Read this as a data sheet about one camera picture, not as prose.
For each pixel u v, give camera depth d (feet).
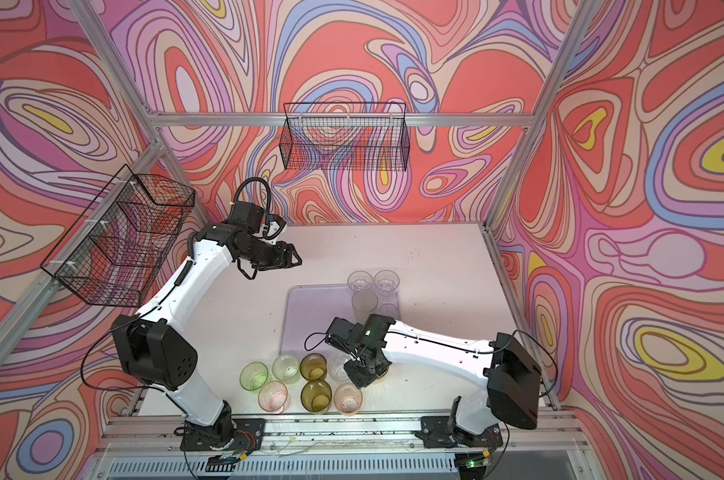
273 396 2.58
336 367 2.75
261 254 2.27
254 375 2.68
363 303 3.00
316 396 2.59
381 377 2.22
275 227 2.46
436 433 2.41
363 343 1.76
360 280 3.22
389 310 3.02
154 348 1.45
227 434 2.21
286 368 2.76
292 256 2.52
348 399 2.57
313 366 2.75
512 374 1.33
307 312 3.11
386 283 3.24
